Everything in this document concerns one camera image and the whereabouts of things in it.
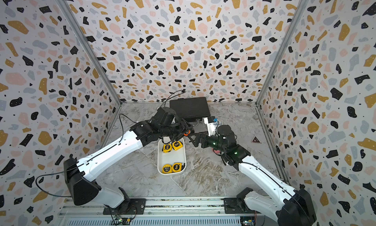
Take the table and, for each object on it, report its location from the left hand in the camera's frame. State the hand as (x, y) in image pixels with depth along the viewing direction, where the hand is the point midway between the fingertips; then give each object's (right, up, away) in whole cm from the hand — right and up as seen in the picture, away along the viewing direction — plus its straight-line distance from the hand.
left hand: (193, 128), depth 71 cm
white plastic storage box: (-14, -19, +19) cm, 30 cm away
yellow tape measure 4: (-10, -24, +14) cm, 29 cm away
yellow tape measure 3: (-16, -24, +12) cm, 31 cm away
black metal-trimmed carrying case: (-2, +11, +45) cm, 46 cm away
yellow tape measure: (-17, -14, +21) cm, 31 cm away
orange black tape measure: (-3, -3, -1) cm, 5 cm away
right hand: (0, -4, +1) cm, 4 cm away
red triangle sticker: (+42, -10, +29) cm, 52 cm away
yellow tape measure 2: (-11, -13, +23) cm, 29 cm away
